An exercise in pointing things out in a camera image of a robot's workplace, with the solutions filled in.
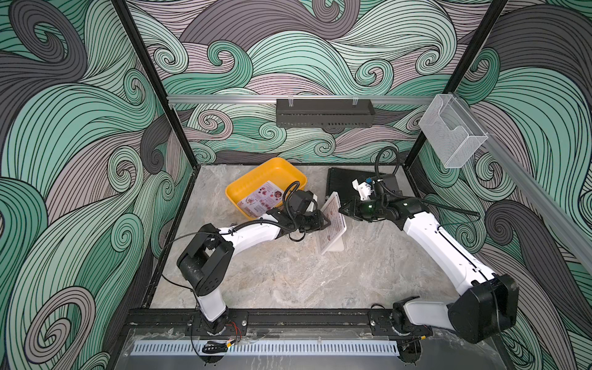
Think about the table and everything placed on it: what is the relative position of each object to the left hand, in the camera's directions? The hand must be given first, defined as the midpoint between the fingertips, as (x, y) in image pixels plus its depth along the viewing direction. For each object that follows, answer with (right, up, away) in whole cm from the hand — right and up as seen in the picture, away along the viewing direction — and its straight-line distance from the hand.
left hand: (331, 221), depth 82 cm
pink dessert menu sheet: (-26, +7, +25) cm, 37 cm away
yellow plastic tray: (-21, +20, +32) cm, 44 cm away
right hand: (+2, +4, -4) cm, 6 cm away
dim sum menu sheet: (-1, -5, 0) cm, 5 cm away
